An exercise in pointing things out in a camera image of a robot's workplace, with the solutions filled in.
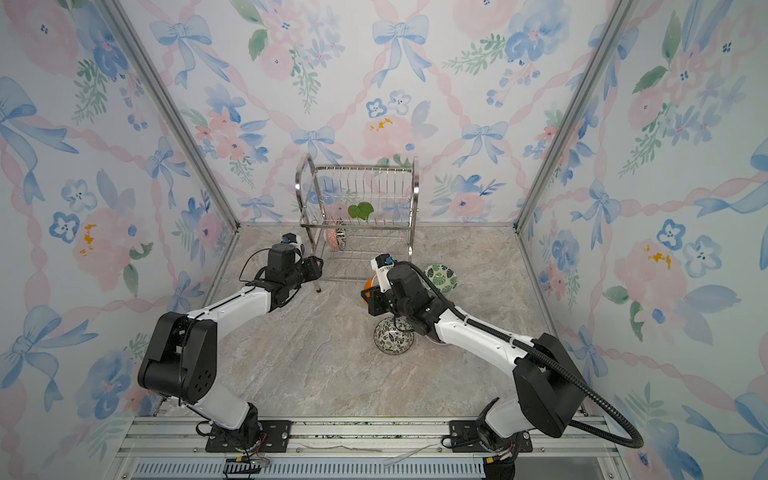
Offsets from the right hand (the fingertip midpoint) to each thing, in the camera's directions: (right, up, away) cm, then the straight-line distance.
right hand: (363, 290), depth 81 cm
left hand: (-14, +8, +12) cm, 20 cm away
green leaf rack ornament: (-1, +23, +5) cm, 23 cm away
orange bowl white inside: (+2, +2, -1) cm, 2 cm away
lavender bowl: (+18, -11, -10) cm, 24 cm away
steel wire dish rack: (-9, +14, +28) cm, 33 cm away
